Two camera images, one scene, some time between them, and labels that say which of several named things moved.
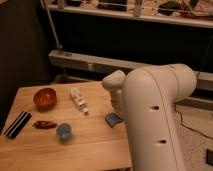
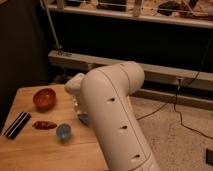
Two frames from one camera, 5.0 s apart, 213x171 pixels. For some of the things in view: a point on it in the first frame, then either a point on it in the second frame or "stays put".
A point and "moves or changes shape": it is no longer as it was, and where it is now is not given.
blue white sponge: x=112 y=119 moves or changes shape
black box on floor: x=209 y=157 stays put
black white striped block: x=18 y=124 stays put
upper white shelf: x=187 y=13 stays put
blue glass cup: x=64 y=131 stays put
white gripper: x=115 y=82 → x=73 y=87
